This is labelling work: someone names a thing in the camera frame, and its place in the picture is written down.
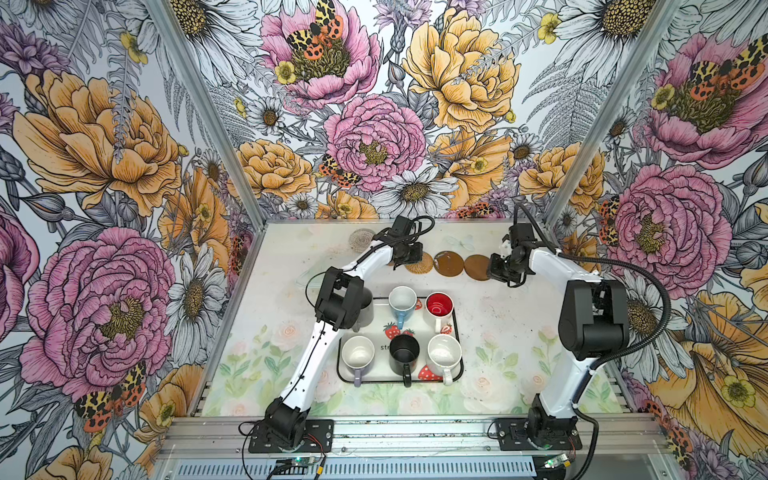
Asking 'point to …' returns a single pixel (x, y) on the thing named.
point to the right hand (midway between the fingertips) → (489, 280)
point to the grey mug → (366, 313)
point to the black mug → (404, 351)
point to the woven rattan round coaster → (421, 267)
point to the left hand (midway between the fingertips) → (420, 262)
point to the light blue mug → (402, 301)
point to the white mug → (445, 352)
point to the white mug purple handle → (358, 352)
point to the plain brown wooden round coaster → (477, 267)
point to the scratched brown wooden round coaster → (448, 263)
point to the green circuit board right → (555, 461)
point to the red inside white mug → (439, 306)
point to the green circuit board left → (304, 460)
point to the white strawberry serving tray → (419, 324)
